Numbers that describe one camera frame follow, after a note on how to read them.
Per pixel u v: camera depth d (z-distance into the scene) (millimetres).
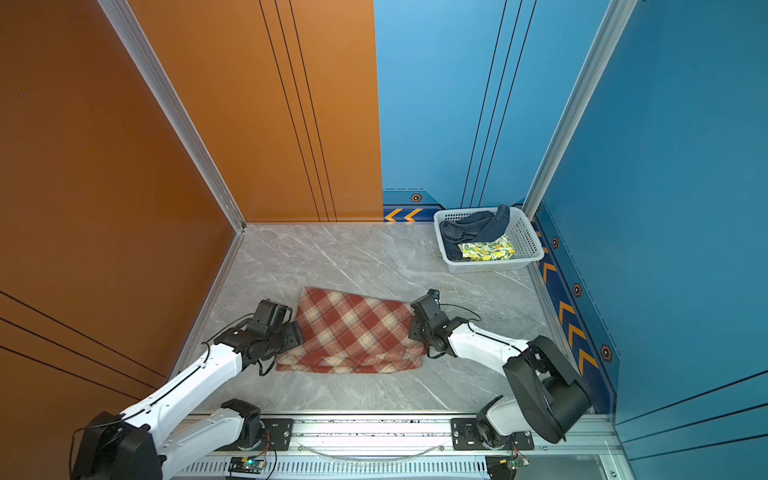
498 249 1012
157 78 793
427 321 687
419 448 724
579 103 849
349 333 891
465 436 725
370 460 702
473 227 1023
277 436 741
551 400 428
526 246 1060
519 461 694
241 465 713
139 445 391
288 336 756
